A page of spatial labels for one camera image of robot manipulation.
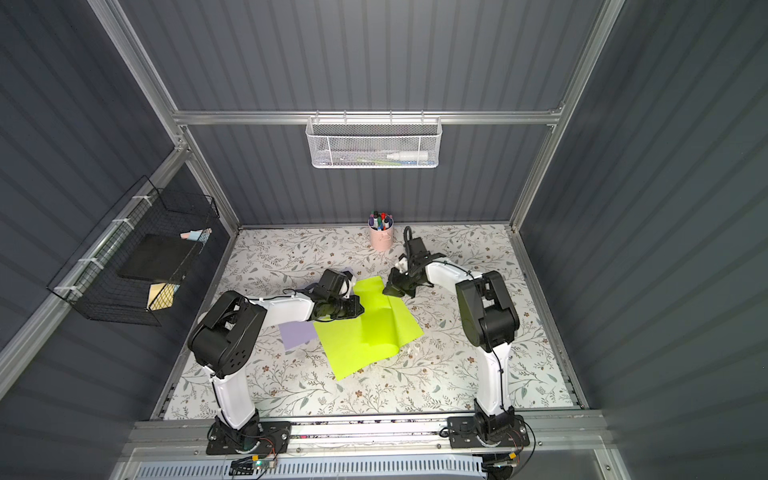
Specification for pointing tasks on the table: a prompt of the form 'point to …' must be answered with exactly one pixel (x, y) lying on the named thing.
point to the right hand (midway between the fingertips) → (382, 293)
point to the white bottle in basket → (409, 155)
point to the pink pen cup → (381, 240)
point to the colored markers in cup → (381, 221)
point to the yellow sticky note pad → (161, 296)
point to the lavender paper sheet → (296, 333)
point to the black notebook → (159, 257)
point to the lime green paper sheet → (336, 337)
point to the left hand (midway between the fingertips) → (368, 313)
